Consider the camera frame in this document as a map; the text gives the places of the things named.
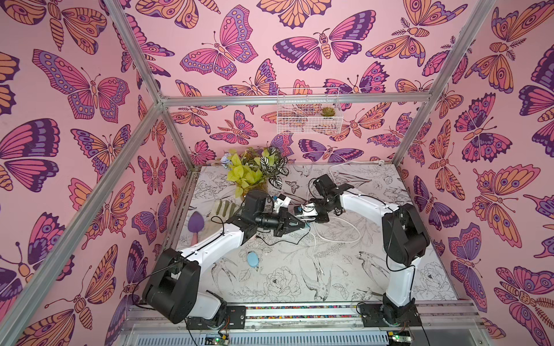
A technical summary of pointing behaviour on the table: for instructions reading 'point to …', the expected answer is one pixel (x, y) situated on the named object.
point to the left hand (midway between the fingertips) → (305, 226)
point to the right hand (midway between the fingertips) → (310, 211)
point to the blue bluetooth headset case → (252, 259)
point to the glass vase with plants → (252, 169)
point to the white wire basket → (309, 111)
